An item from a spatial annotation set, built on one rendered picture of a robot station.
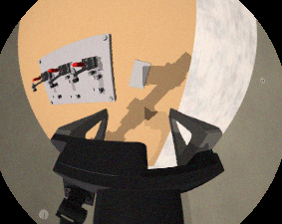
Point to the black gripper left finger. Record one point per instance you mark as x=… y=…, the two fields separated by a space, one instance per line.
x=80 y=127

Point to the grey toggle clamp with red handle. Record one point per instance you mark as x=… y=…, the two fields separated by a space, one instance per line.
x=44 y=77

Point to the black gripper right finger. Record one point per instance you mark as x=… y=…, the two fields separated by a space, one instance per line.
x=204 y=136

